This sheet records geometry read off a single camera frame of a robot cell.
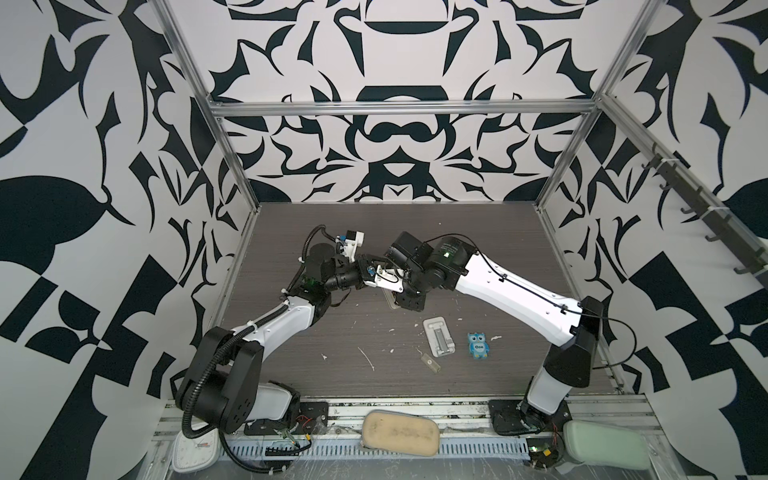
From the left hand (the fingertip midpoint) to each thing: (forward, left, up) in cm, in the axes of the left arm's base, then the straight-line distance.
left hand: (398, 260), depth 75 cm
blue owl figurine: (-14, -22, -23) cm, 35 cm away
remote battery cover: (-18, -9, -24) cm, 32 cm away
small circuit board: (-40, -32, -25) cm, 57 cm away
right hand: (-6, 0, -4) cm, 7 cm away
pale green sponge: (-38, -47, -22) cm, 64 cm away
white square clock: (-37, +47, -21) cm, 63 cm away
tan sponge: (-34, +1, -19) cm, 39 cm away
